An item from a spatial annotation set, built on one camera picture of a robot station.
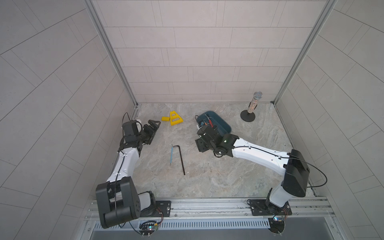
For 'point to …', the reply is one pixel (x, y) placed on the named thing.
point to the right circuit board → (276, 225)
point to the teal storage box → (217, 122)
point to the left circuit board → (148, 228)
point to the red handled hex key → (210, 122)
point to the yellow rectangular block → (165, 118)
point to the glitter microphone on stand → (249, 115)
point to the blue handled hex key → (171, 152)
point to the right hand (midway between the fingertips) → (200, 141)
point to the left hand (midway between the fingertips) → (160, 124)
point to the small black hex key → (181, 158)
